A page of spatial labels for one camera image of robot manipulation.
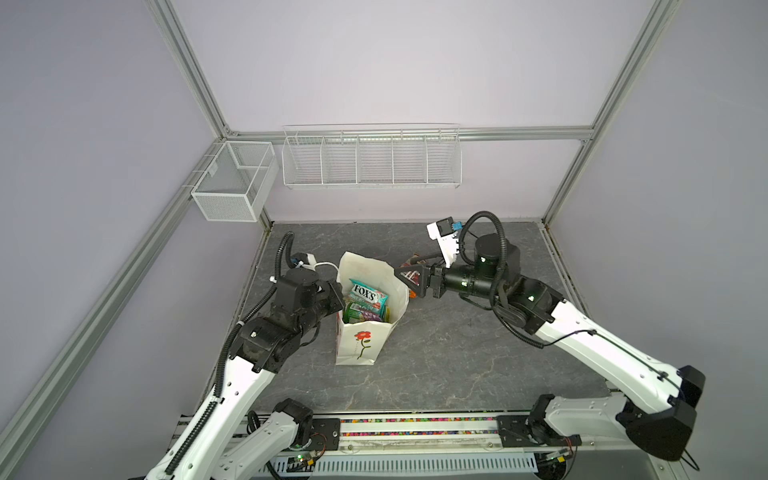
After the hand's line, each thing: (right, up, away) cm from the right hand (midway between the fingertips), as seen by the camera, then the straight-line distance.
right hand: (402, 269), depth 61 cm
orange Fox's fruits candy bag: (+3, +2, +4) cm, 6 cm away
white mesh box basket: (-56, +28, +40) cm, 74 cm away
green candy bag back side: (-13, -13, +17) cm, 25 cm away
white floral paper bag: (-10, -19, +11) cm, 24 cm away
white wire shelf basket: (+8, +38, +44) cm, 59 cm away
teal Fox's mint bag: (-9, -9, +21) cm, 24 cm away
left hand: (-14, -5, +8) cm, 17 cm away
